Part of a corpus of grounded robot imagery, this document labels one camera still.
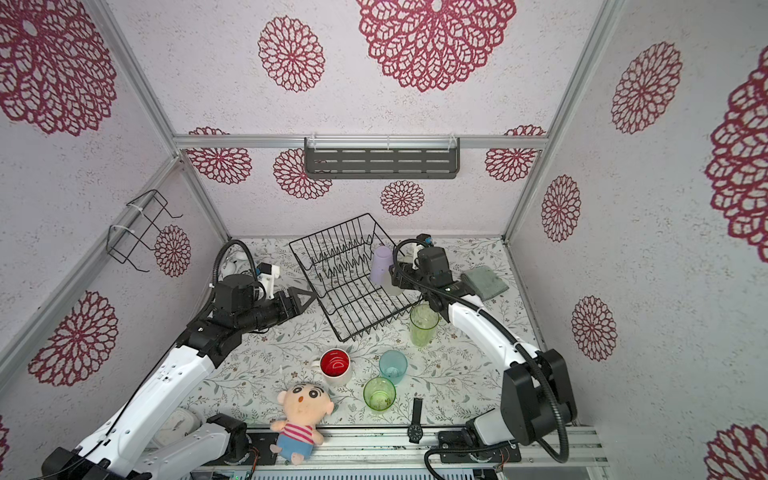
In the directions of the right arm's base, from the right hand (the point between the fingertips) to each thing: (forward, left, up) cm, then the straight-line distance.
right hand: (400, 264), depth 84 cm
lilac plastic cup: (+8, +6, -7) cm, 12 cm away
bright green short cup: (-29, +5, -21) cm, 36 cm away
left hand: (-14, +23, +1) cm, 27 cm away
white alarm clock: (+8, +55, -10) cm, 57 cm away
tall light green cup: (-11, -7, -14) cm, 19 cm away
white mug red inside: (-22, +19, -20) cm, 35 cm away
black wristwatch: (-37, -4, -22) cm, 43 cm away
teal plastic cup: (-21, +2, -20) cm, 29 cm away
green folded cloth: (+13, -31, -24) cm, 41 cm away
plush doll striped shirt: (-34, +23, -13) cm, 43 cm away
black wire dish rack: (+15, +24, -19) cm, 34 cm away
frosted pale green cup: (-9, +3, +1) cm, 10 cm away
